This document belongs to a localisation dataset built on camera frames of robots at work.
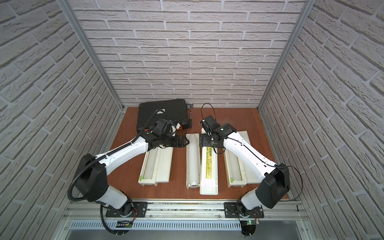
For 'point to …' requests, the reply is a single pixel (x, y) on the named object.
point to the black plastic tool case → (175, 109)
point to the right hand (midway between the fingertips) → (210, 142)
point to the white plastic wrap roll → (193, 172)
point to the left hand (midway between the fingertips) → (186, 140)
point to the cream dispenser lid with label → (209, 172)
